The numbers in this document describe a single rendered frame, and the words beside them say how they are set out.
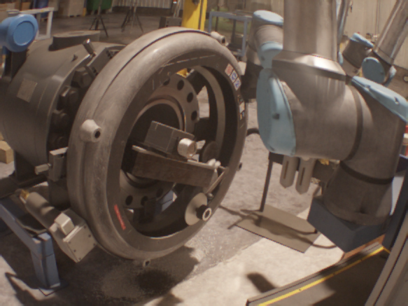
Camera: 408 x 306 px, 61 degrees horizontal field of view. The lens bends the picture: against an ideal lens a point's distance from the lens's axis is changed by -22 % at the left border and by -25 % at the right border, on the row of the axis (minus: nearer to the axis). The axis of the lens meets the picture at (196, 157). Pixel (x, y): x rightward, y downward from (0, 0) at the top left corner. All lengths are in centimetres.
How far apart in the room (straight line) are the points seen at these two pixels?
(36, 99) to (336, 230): 105
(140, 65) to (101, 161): 25
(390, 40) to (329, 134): 62
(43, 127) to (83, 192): 37
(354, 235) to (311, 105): 28
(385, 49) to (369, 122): 54
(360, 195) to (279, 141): 22
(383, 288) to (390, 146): 38
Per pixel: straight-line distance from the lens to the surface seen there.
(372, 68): 126
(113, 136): 104
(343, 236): 82
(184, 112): 144
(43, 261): 153
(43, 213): 123
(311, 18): 72
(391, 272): 97
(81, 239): 113
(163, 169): 119
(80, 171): 106
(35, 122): 142
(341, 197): 82
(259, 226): 214
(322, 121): 70
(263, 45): 101
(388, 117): 77
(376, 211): 83
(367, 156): 78
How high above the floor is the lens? 110
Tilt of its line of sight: 23 degrees down
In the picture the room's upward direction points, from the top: 6 degrees clockwise
